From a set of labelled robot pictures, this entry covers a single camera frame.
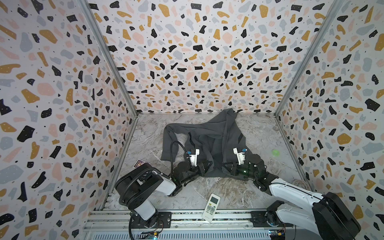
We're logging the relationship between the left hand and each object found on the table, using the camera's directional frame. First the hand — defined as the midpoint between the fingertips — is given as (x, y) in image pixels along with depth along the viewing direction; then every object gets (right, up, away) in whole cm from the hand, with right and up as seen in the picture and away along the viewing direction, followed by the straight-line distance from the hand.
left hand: (213, 162), depth 79 cm
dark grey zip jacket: (+6, +9, +23) cm, 26 cm away
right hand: (+4, -1, +1) cm, 5 cm away
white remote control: (-2, -24, -3) cm, 24 cm away
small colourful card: (-45, -3, +13) cm, 47 cm away
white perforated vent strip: (-15, -32, -9) cm, 37 cm away
